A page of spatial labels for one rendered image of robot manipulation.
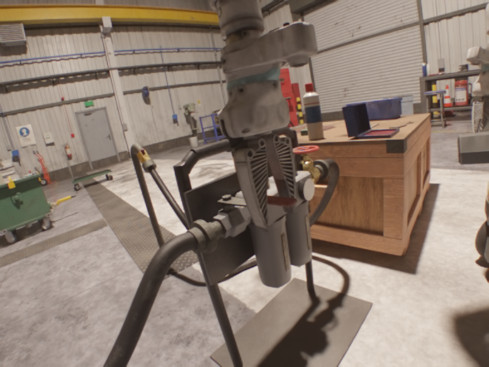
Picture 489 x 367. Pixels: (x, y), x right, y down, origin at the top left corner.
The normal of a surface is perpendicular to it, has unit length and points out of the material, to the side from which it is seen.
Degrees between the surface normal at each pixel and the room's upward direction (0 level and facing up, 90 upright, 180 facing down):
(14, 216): 90
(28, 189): 90
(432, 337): 0
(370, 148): 90
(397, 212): 90
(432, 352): 0
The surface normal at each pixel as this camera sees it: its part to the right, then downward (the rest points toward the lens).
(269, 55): -0.46, 0.33
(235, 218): 0.52, -0.41
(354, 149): -0.68, 0.33
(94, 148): 0.63, 0.11
